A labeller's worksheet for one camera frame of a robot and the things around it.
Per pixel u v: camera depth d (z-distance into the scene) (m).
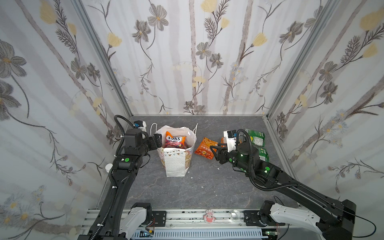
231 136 0.58
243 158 0.51
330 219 0.40
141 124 0.64
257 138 1.04
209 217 0.72
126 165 0.49
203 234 0.70
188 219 0.75
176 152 0.73
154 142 0.65
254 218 0.73
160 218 0.74
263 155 0.97
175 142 0.83
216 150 0.63
